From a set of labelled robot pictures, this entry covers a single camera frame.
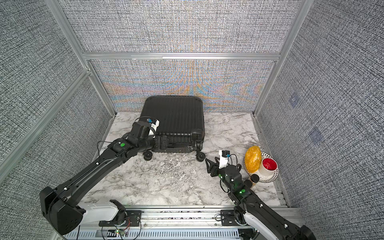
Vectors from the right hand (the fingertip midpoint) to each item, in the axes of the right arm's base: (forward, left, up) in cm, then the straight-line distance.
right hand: (210, 155), depth 80 cm
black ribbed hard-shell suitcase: (+20, +16, +6) cm, 27 cm away
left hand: (+6, +23, +9) cm, 26 cm away
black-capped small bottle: (-11, -23, -6) cm, 26 cm away
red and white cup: (-2, -34, -11) cm, 36 cm away
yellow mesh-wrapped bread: (+1, -25, -6) cm, 26 cm away
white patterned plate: (-9, -31, -12) cm, 34 cm away
